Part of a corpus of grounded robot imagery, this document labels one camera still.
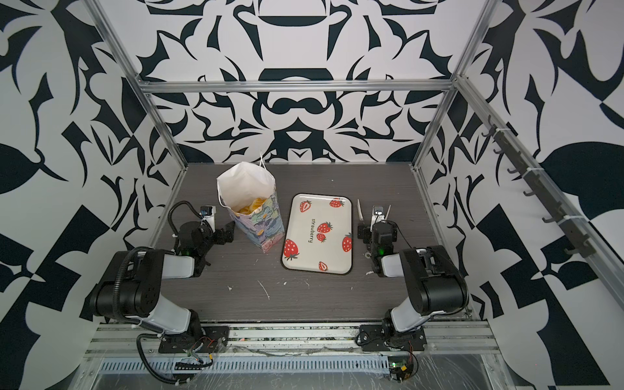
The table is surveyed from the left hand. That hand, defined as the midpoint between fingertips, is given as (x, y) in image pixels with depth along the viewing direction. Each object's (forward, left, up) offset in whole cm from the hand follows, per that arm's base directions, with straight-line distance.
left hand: (219, 218), depth 95 cm
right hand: (-2, -60, 0) cm, 60 cm away
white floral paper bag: (+8, -11, +5) cm, 15 cm away
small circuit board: (-49, -59, -7) cm, 77 cm away
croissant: (-1, -16, +10) cm, 19 cm away
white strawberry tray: (-5, -38, -5) cm, 39 cm away
